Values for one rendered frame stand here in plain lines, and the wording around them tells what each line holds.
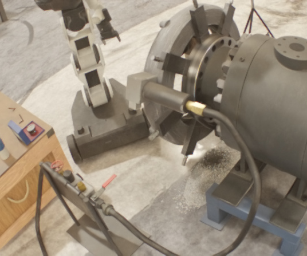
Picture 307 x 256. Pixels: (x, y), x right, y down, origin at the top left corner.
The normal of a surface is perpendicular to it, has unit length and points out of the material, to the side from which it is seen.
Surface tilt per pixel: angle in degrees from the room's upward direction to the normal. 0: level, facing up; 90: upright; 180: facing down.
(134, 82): 67
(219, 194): 0
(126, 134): 90
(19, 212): 90
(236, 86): 52
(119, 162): 0
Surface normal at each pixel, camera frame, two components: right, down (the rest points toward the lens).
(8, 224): 0.76, 0.35
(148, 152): -0.16, -0.72
